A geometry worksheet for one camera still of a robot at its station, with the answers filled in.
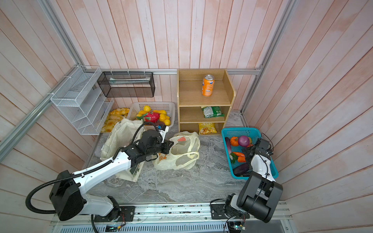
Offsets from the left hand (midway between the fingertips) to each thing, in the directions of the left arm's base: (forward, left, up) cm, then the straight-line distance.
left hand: (173, 146), depth 78 cm
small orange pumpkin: (+11, -40, -13) cm, 43 cm away
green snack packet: (+25, -24, +2) cm, 35 cm away
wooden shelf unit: (+26, -10, +11) cm, 30 cm away
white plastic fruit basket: (+42, +32, -11) cm, 54 cm away
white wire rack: (+18, +50, +15) cm, 56 cm away
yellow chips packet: (+24, -23, -14) cm, 36 cm away
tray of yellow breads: (+35, +48, -13) cm, 61 cm away
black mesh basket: (+49, +36, +6) cm, 61 cm away
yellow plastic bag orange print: (-9, -6, +7) cm, 13 cm away
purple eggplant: (-7, -40, -16) cm, 44 cm away
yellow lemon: (+41, +23, -11) cm, 48 cm away
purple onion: (+10, -45, -9) cm, 47 cm away
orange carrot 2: (+4, -43, -16) cm, 46 cm away
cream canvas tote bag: (+9, +33, 0) cm, 34 cm away
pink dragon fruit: (+30, +19, -9) cm, 37 cm away
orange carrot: (0, -42, -15) cm, 45 cm away
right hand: (+1, -46, -12) cm, 47 cm away
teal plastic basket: (+16, -52, -9) cm, 55 cm away
